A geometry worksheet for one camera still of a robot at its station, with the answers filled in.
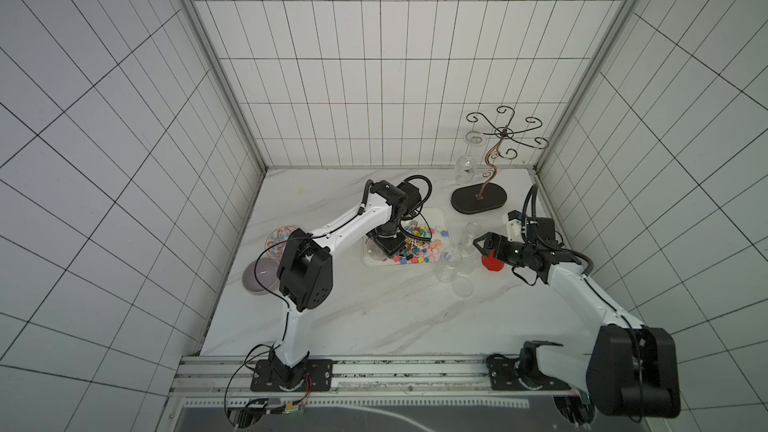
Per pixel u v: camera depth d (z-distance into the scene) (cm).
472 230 89
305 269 49
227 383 68
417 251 95
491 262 90
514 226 79
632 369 41
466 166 92
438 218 106
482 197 107
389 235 74
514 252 73
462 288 88
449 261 93
